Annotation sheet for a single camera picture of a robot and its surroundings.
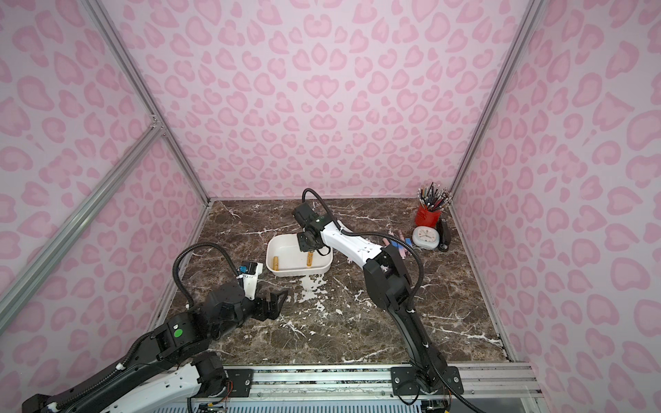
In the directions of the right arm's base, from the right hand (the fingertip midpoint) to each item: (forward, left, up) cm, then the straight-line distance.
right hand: (310, 243), depth 96 cm
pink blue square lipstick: (+6, -38, -7) cm, 39 cm away
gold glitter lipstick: (-4, 0, -6) cm, 7 cm away
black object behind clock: (+7, -52, -4) cm, 52 cm away
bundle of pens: (+18, -47, +6) cm, 51 cm away
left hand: (-24, +5, +12) cm, 27 cm away
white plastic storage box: (-5, +7, -5) cm, 10 cm away
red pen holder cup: (+13, -44, -1) cm, 46 cm away
